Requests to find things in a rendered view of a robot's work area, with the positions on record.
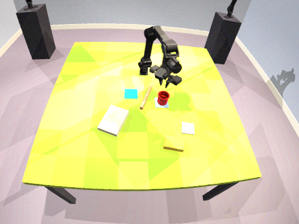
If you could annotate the white flat bar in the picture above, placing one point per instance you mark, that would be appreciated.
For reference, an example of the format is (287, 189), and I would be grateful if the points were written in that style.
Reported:
(145, 97)

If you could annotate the red cup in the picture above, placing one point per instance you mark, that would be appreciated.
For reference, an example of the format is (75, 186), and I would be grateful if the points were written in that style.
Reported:
(163, 97)

